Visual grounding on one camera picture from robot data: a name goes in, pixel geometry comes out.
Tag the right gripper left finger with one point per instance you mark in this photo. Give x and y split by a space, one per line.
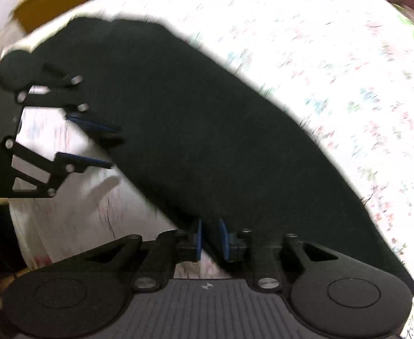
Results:
169 249

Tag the floral white bed sheet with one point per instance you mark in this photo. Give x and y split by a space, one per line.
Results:
343 69

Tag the black pants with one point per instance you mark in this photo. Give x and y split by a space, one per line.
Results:
205 148

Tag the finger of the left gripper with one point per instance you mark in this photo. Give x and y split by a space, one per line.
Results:
71 161

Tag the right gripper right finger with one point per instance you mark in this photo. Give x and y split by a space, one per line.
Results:
255 260

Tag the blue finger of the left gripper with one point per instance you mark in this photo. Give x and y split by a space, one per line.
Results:
90 123

